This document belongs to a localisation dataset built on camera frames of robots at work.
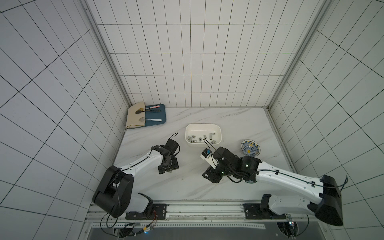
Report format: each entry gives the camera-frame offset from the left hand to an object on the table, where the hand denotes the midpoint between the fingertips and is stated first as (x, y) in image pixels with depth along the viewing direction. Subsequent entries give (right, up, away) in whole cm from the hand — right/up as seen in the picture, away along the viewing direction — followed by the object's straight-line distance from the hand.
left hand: (169, 170), depth 85 cm
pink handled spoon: (-19, +40, +36) cm, 57 cm away
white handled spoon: (-25, +30, +27) cm, 47 cm away
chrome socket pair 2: (+15, +15, +16) cm, 26 cm away
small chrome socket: (+28, +15, +13) cm, 34 cm away
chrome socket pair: (+14, +18, +16) cm, 28 cm away
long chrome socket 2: (+26, +18, +16) cm, 35 cm away
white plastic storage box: (+21, +19, +18) cm, 34 cm away
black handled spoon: (-27, +37, +33) cm, 57 cm away
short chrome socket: (+29, +20, +19) cm, 39 cm away
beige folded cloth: (-32, +30, +27) cm, 52 cm away
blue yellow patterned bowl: (+51, +11, +10) cm, 53 cm away
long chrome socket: (+11, +17, +15) cm, 25 cm away
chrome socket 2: (+22, +18, +16) cm, 33 cm away
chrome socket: (+19, +16, +15) cm, 29 cm away
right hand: (+18, +2, -13) cm, 23 cm away
